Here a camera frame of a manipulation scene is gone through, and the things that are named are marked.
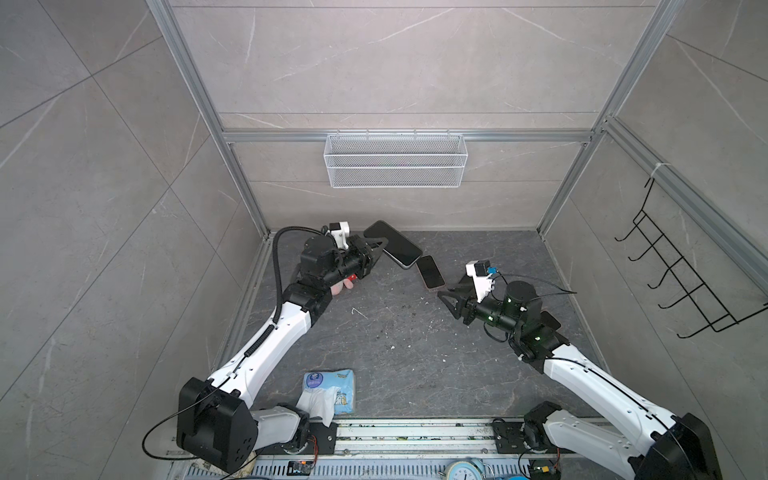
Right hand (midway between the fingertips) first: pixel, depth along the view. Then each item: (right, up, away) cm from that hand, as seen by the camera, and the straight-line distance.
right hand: (447, 290), depth 74 cm
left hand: (-14, +13, -5) cm, 19 cm away
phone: (0, +2, +34) cm, 34 cm away
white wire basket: (-13, +41, +27) cm, 51 cm away
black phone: (-13, +11, -2) cm, 17 cm away
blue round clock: (+4, -40, -8) cm, 40 cm away
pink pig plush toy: (-29, -1, +27) cm, 40 cm away
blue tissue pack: (-31, -27, +1) cm, 41 cm away
